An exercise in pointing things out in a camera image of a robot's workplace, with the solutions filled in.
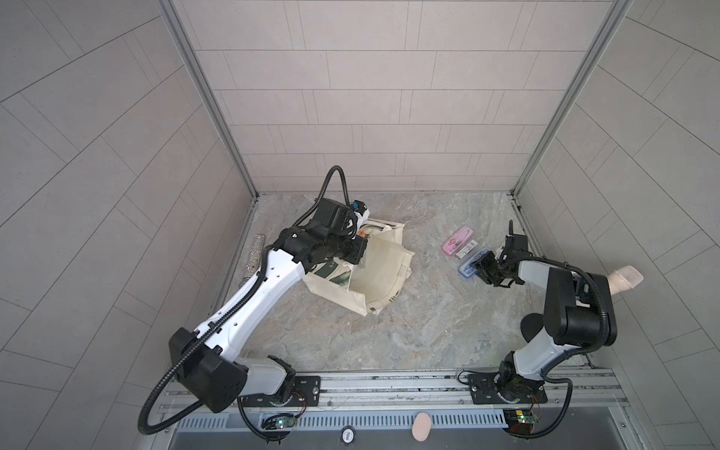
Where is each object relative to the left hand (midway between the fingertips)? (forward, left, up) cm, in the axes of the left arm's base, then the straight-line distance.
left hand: (370, 244), depth 74 cm
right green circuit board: (-37, -38, -22) cm, 57 cm away
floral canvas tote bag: (-3, -1, -18) cm, 18 cm away
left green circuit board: (-37, +21, -21) cm, 47 cm away
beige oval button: (-38, -13, -21) cm, 45 cm away
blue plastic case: (+4, -32, -21) cm, 39 cm away
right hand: (+8, -36, -21) cm, 42 cm away
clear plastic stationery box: (+12, -34, -19) cm, 41 cm away
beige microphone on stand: (-14, -55, +8) cm, 57 cm away
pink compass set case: (+17, -32, -21) cm, 42 cm away
